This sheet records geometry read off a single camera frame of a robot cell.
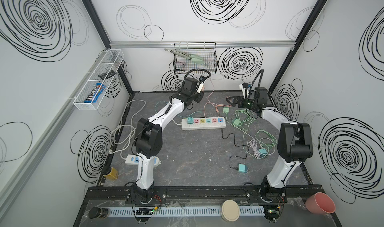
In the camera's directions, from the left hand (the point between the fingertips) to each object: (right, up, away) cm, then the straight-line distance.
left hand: (198, 90), depth 92 cm
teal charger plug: (-5, -19, +3) cm, 20 cm away
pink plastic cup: (+51, -51, -29) cm, 77 cm away
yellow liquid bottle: (-45, -43, -19) cm, 65 cm away
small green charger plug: (+20, -13, +15) cm, 28 cm away
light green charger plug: (+26, -21, +8) cm, 34 cm away
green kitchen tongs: (-4, +20, 0) cm, 21 cm away
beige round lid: (+13, -55, -28) cm, 63 cm away
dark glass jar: (-43, -54, -31) cm, 76 cm away
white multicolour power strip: (+8, -21, +7) cm, 24 cm away
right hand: (+22, -5, -1) cm, 22 cm away
